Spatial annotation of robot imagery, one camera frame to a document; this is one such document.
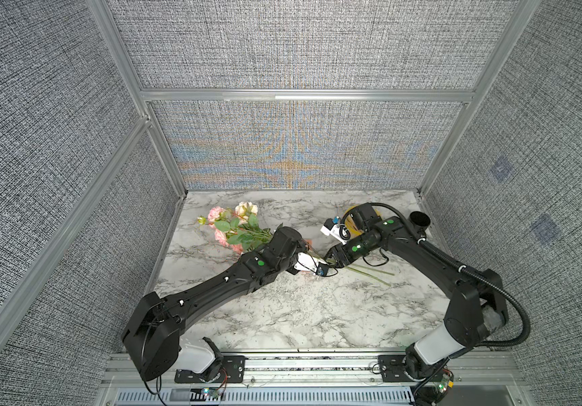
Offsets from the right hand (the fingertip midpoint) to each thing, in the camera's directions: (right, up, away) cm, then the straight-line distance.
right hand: (326, 257), depth 78 cm
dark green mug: (+39, +11, +19) cm, 45 cm away
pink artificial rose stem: (-28, +9, 0) cm, 29 cm away
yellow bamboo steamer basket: (+7, +9, -7) cm, 13 cm away
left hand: (-6, +6, +1) cm, 8 cm away
